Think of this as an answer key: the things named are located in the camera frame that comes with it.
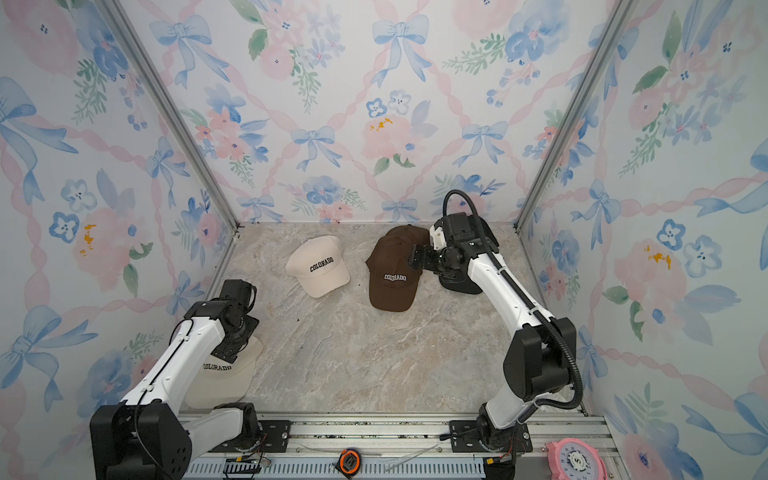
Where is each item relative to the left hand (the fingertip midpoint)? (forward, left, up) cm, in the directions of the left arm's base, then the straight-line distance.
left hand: (246, 334), depth 83 cm
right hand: (+18, -49, +11) cm, 53 cm away
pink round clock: (-27, -82, -5) cm, 86 cm away
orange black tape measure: (-29, -31, -5) cm, 42 cm away
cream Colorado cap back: (+26, -16, -2) cm, 30 cm away
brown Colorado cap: (+19, -40, -1) cm, 44 cm away
